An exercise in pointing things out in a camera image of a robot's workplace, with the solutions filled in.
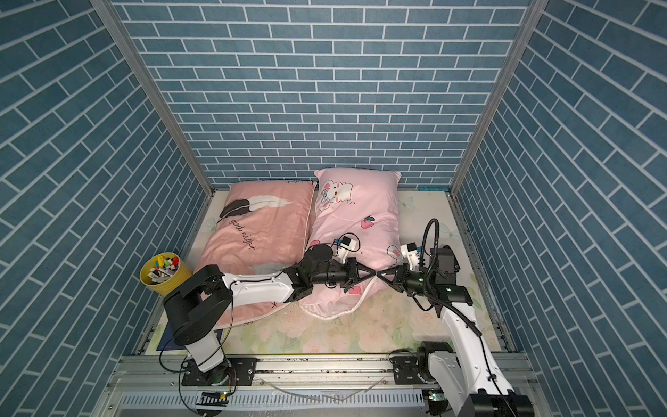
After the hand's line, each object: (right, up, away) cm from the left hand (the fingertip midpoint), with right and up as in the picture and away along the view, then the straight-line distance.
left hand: (381, 279), depth 74 cm
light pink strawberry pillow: (-4, +23, +29) cm, 37 cm away
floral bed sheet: (+6, -18, +9) cm, 21 cm away
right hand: (0, +1, +2) cm, 2 cm away
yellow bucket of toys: (-67, 0, +7) cm, 67 cm away
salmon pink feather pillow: (-44, +14, +25) cm, 52 cm away
